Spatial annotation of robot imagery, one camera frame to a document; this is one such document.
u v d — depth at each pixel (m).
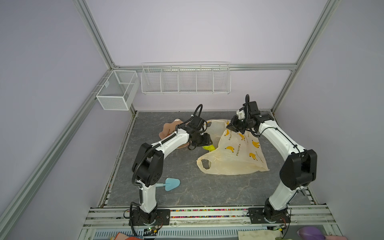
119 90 1.01
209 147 0.87
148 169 0.50
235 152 0.82
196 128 0.72
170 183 0.84
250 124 0.64
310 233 0.70
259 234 0.68
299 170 0.47
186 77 0.99
